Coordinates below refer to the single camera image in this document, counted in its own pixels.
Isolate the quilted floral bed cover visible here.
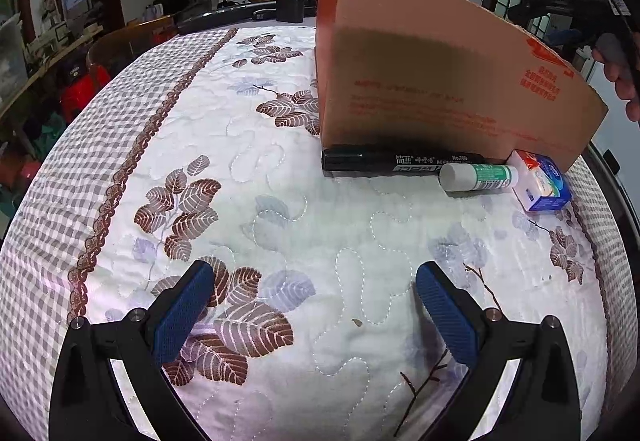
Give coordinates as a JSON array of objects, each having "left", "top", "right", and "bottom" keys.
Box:
[{"left": 1, "top": 27, "right": 638, "bottom": 440}]

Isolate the wooden chair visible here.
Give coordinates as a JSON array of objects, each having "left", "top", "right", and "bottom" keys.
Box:
[{"left": 87, "top": 16, "right": 177, "bottom": 80}]

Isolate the red plastic stool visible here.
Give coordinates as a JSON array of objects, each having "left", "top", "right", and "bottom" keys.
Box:
[{"left": 58, "top": 65, "right": 111, "bottom": 123}]

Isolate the green white glue stick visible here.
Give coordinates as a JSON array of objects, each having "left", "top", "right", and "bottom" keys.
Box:
[{"left": 438, "top": 164, "right": 518, "bottom": 193}]

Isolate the operator right hand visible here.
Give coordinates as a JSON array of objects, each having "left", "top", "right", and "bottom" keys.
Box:
[{"left": 592, "top": 32, "right": 639, "bottom": 122}]

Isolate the blue tissue pack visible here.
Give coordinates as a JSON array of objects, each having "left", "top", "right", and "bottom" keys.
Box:
[{"left": 506, "top": 150, "right": 572, "bottom": 212}]

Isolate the brown cardboard box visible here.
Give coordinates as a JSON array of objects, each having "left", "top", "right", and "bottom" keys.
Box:
[{"left": 316, "top": 0, "right": 608, "bottom": 170}]

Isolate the black marker pen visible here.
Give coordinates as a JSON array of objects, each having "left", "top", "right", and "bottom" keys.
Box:
[{"left": 321, "top": 145, "right": 487, "bottom": 174}]

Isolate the black ink bottle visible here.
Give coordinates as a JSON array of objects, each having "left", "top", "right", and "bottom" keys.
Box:
[{"left": 276, "top": 0, "right": 305, "bottom": 24}]

